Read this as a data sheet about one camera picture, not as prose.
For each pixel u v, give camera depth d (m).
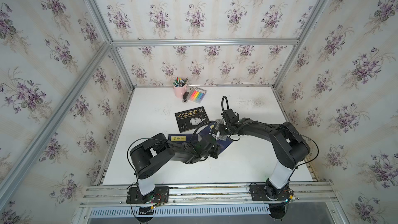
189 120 0.99
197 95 1.14
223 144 0.89
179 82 1.09
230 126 0.73
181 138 0.91
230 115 0.75
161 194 0.73
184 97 1.08
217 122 0.97
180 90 1.10
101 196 0.75
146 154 0.48
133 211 0.69
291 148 0.48
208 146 0.69
